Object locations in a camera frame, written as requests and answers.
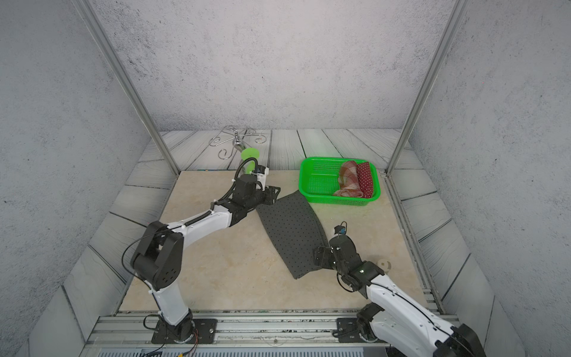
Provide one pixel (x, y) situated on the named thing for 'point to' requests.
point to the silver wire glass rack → (238, 143)
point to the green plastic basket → (319, 180)
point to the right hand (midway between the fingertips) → (323, 252)
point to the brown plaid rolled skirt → (349, 181)
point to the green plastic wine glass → (250, 152)
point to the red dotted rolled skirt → (365, 179)
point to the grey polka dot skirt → (294, 231)
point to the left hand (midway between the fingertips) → (280, 189)
